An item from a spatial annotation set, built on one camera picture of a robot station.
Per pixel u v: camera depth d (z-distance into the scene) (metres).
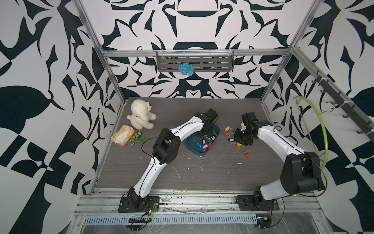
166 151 0.58
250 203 0.74
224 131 1.01
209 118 0.77
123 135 0.95
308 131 0.77
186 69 0.91
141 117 0.91
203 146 0.94
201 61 0.95
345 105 0.58
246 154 0.91
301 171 0.44
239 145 0.92
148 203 0.75
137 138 0.97
